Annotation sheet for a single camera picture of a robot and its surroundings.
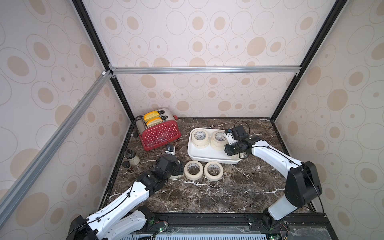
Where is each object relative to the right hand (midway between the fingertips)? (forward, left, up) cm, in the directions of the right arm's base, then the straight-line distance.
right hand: (225, 151), depth 89 cm
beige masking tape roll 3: (-8, +19, -10) cm, 23 cm away
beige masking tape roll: (-13, +27, -10) cm, 32 cm away
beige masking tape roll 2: (+10, +4, -3) cm, 11 cm away
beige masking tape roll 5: (+12, +15, -4) cm, 20 cm away
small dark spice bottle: (-12, +56, 0) cm, 57 cm away
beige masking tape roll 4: (-8, +6, -11) cm, 15 cm away
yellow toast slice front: (+13, +43, +12) cm, 47 cm away
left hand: (-11, +26, +5) cm, 29 cm away
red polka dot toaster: (+10, +42, +9) cm, 44 cm away
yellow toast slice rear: (+16, +47, +13) cm, 51 cm away
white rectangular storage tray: (+4, +9, -11) cm, 15 cm away
